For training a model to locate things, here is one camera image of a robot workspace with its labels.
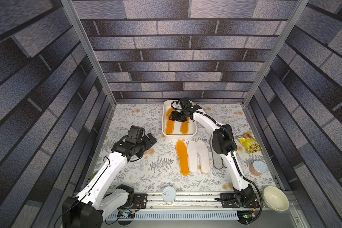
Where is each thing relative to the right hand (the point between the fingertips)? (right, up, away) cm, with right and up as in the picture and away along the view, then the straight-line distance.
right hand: (172, 117), depth 102 cm
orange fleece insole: (-2, -8, -1) cm, 8 cm away
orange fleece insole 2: (+9, -7, +1) cm, 11 cm away
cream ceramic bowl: (+55, -43, -28) cm, 76 cm away
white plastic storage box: (+3, -9, +1) cm, 10 cm away
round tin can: (+49, -29, -22) cm, 61 cm away
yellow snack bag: (+51, -17, -11) cm, 55 cm away
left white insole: (+13, -24, -11) cm, 30 cm away
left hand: (-11, -14, -23) cm, 29 cm away
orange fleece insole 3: (-3, -3, 0) cm, 4 cm away
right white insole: (+20, -21, -10) cm, 30 cm away
